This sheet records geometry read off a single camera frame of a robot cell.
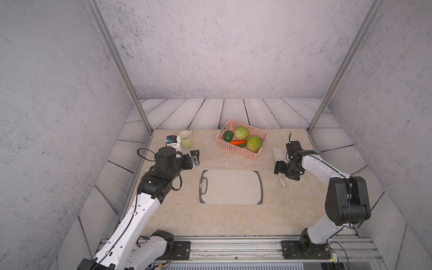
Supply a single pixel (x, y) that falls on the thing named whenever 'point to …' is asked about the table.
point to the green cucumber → (242, 145)
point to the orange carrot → (237, 142)
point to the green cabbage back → (241, 133)
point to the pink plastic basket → (230, 125)
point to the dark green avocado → (228, 135)
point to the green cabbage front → (254, 144)
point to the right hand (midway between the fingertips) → (282, 172)
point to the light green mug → (186, 136)
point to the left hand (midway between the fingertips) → (193, 152)
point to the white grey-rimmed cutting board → (232, 187)
